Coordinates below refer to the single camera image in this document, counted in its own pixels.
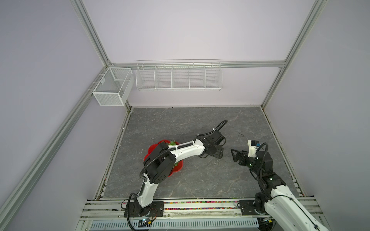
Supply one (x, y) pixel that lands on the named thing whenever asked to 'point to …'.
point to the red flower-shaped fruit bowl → (178, 165)
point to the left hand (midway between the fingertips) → (217, 152)
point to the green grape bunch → (172, 143)
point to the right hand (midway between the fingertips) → (236, 149)
